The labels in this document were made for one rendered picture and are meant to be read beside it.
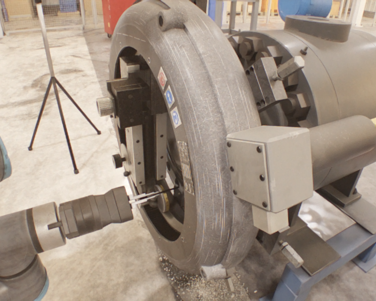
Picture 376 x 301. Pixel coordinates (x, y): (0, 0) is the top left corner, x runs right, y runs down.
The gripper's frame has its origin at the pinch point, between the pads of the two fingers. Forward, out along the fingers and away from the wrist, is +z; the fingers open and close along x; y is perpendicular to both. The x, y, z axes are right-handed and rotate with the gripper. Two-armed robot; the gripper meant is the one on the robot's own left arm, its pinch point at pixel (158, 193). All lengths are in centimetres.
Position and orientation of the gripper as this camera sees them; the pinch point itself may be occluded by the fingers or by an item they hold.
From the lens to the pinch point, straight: 60.6
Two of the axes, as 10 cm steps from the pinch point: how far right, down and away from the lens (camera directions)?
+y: -3.6, 2.0, 9.1
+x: 2.9, 9.5, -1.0
